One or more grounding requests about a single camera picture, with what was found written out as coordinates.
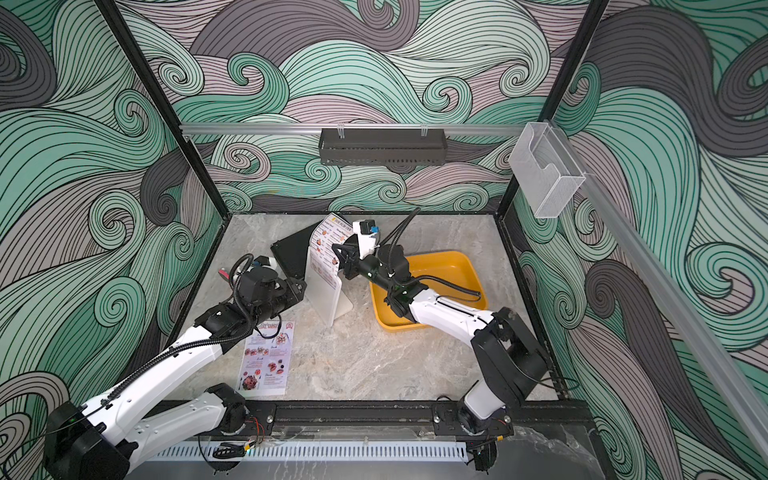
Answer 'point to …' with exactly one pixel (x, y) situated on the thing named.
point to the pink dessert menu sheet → (266, 362)
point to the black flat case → (293, 248)
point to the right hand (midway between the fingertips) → (330, 248)
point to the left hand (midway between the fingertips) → (304, 282)
